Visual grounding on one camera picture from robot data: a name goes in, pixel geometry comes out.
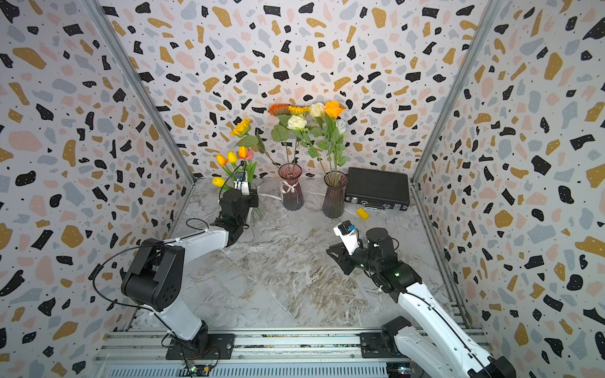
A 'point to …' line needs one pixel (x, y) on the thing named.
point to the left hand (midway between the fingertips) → (250, 182)
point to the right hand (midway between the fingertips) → (331, 250)
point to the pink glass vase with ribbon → (291, 194)
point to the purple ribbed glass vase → (333, 200)
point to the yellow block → (362, 213)
